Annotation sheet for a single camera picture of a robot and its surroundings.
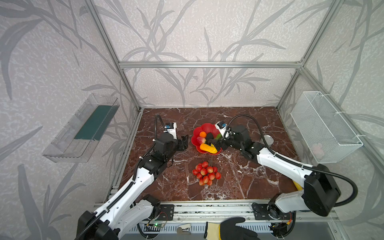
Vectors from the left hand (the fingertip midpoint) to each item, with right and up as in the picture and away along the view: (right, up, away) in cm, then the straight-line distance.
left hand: (186, 131), depth 77 cm
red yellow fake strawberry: (+8, -7, +19) cm, 22 cm away
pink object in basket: (+65, -9, -5) cm, 66 cm away
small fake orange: (+9, -4, +24) cm, 26 cm away
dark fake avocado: (+14, -5, +21) cm, 26 cm away
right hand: (+17, 0, +6) cm, 18 cm away
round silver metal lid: (+52, -6, +19) cm, 56 cm away
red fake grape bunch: (+10, -24, +5) cm, 27 cm away
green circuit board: (-13, -44, -7) cm, 47 cm away
